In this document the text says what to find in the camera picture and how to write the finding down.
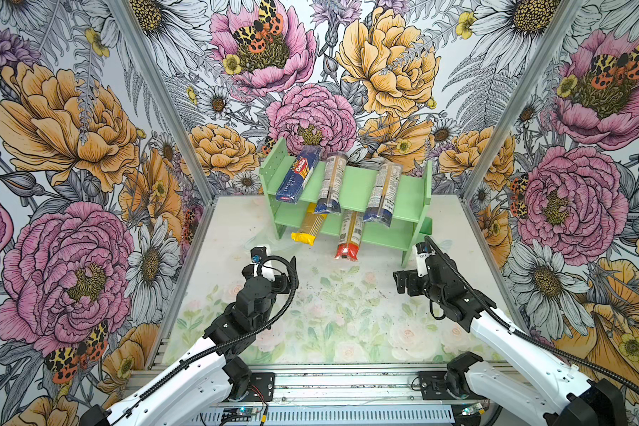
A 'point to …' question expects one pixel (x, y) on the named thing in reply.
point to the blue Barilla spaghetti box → (304, 162)
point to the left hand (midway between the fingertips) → (279, 265)
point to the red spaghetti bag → (351, 234)
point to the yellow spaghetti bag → (311, 225)
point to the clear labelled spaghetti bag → (383, 194)
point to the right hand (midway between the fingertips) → (409, 280)
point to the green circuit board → (240, 411)
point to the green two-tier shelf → (412, 217)
